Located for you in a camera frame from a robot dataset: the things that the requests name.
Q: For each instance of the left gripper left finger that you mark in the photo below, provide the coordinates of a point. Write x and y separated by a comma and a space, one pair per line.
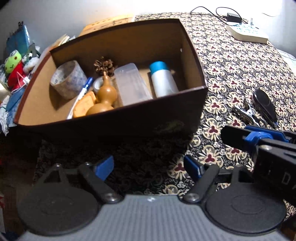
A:
95, 176

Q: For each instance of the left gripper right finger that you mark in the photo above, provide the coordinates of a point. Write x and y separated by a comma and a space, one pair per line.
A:
211, 183

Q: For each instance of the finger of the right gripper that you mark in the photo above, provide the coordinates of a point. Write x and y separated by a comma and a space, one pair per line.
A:
246, 139

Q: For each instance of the metal clip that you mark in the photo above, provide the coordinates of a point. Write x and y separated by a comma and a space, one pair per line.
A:
247, 114

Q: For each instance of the brown gourd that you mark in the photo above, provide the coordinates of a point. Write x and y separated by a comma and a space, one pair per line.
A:
106, 96

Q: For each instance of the clear plastic case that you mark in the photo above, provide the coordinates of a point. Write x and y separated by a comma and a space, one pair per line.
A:
131, 86

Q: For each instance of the white bottle blue cap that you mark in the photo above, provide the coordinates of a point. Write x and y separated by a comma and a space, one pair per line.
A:
162, 79

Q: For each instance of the floral patterned tablecloth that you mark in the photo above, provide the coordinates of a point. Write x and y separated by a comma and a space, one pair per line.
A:
233, 70

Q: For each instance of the blue white marker pen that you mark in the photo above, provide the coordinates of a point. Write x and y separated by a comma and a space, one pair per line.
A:
80, 95

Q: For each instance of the brown cardboard shoe box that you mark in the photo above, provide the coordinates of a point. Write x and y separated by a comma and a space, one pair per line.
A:
161, 120

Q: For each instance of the orange box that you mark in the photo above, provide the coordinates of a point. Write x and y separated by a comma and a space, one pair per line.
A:
84, 104

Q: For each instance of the light mattress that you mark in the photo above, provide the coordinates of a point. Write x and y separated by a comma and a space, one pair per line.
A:
288, 58

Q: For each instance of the small clear tape roll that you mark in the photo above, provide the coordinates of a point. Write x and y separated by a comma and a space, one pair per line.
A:
99, 83

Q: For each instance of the large printed tape roll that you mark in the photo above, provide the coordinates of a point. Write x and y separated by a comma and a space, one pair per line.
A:
68, 79

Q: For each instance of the white power strip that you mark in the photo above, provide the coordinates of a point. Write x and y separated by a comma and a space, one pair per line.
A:
247, 33

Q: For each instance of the pine cone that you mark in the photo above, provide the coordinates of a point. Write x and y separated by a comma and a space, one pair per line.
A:
104, 65

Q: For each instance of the black power adapter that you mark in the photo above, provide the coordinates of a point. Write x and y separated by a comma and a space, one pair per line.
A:
234, 18

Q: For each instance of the green frog plush toy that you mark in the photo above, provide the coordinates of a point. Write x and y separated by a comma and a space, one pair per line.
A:
14, 68

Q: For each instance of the stack of books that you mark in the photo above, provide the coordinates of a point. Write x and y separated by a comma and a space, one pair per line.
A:
62, 40

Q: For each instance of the yellow book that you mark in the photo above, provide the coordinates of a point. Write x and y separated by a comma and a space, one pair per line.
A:
107, 23

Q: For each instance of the blue bag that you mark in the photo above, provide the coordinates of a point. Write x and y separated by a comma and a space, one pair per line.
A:
19, 40

